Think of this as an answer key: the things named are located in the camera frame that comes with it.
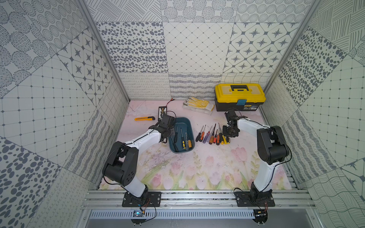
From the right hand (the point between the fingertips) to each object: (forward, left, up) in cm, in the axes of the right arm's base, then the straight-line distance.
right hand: (227, 135), depth 99 cm
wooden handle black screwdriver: (-2, +11, 0) cm, 12 cm away
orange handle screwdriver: (0, +18, +1) cm, 18 cm away
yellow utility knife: (+14, +58, +1) cm, 60 cm away
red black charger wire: (+36, +43, +1) cm, 56 cm away
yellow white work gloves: (+29, +20, +1) cm, 35 cm away
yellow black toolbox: (+23, -9, +16) cm, 29 cm away
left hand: (0, +40, +9) cm, 41 cm away
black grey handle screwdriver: (-1, +21, 0) cm, 21 cm away
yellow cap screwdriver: (-5, +3, 0) cm, 6 cm away
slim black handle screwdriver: (-5, +36, +4) cm, 37 cm away
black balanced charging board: (+21, +49, +3) cm, 54 cm away
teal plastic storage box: (-5, +31, +2) cm, 32 cm away
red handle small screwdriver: (-2, +9, 0) cm, 9 cm away
